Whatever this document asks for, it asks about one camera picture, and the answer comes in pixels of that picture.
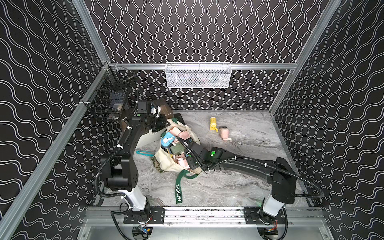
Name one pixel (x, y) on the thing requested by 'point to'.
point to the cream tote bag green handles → (163, 160)
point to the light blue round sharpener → (167, 140)
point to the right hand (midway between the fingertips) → (192, 157)
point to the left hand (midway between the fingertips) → (169, 120)
